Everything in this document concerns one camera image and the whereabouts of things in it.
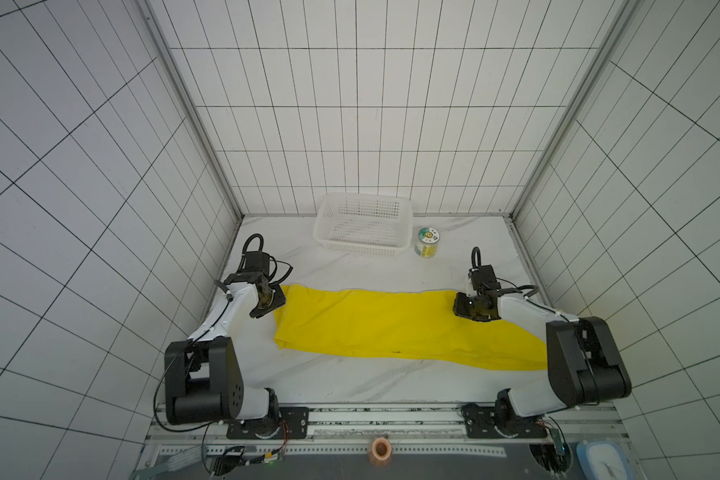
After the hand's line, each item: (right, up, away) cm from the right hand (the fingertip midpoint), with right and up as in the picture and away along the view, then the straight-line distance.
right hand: (459, 306), depth 94 cm
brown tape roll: (-28, -22, -34) cm, 49 cm away
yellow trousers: (-20, -5, -5) cm, 22 cm away
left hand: (-58, 0, -8) cm, 58 cm away
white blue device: (+24, -28, -28) cm, 46 cm away
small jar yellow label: (-9, +20, +8) cm, 24 cm away
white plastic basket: (-31, +28, +24) cm, 48 cm away
